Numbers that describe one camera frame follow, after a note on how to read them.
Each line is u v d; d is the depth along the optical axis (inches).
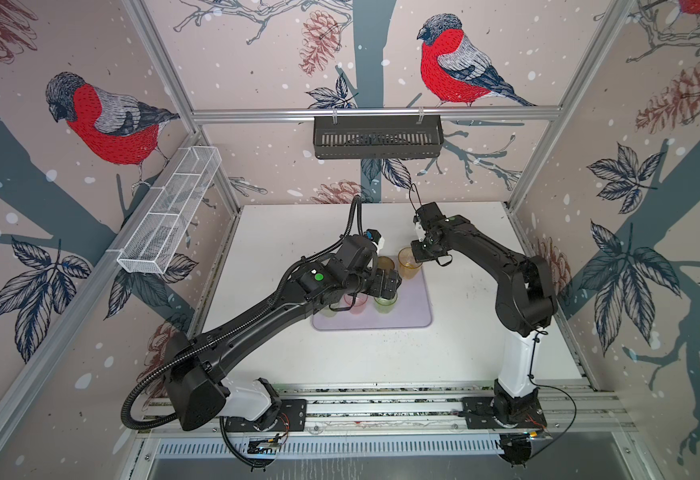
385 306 36.1
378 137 41.0
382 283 25.0
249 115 36.9
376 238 25.9
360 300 34.9
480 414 28.6
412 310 36.4
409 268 39.6
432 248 32.2
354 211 22.1
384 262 38.8
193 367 15.5
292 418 28.7
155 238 28.6
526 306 20.7
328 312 36.2
